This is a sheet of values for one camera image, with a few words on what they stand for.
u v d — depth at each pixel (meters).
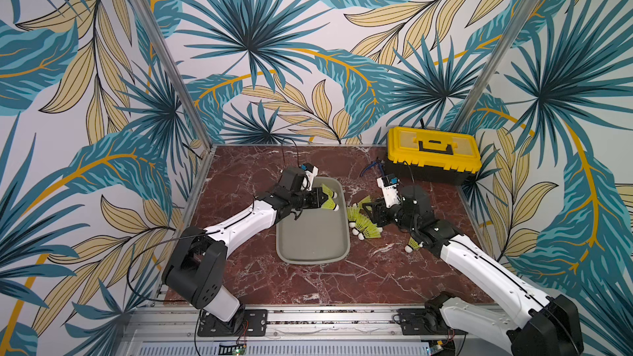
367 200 0.97
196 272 0.43
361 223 0.90
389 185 0.69
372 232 0.89
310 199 0.76
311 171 0.78
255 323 0.74
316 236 0.92
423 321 0.73
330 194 1.00
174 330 0.76
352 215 0.93
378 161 1.14
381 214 0.70
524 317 0.40
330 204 0.86
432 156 0.94
